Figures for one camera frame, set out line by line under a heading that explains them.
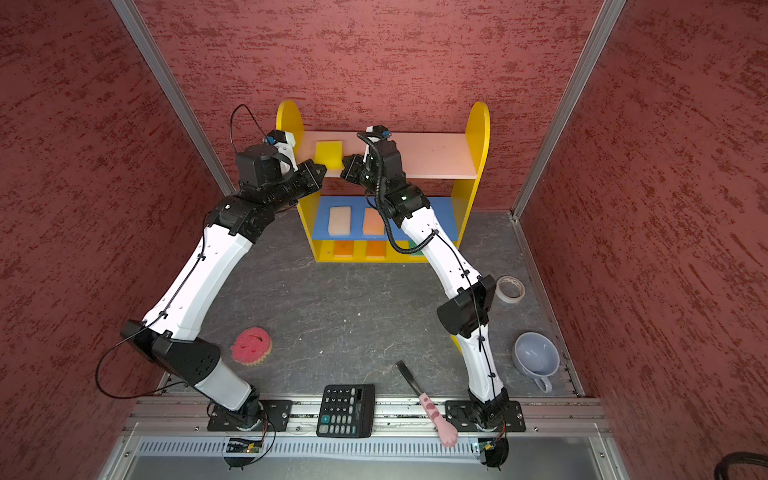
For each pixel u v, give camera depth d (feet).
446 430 2.33
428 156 2.64
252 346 2.71
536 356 2.73
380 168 1.83
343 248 3.48
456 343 2.85
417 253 1.76
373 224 3.11
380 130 2.15
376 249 3.49
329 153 2.44
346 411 2.40
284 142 1.99
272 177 1.70
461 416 2.43
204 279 1.47
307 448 2.54
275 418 2.44
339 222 3.15
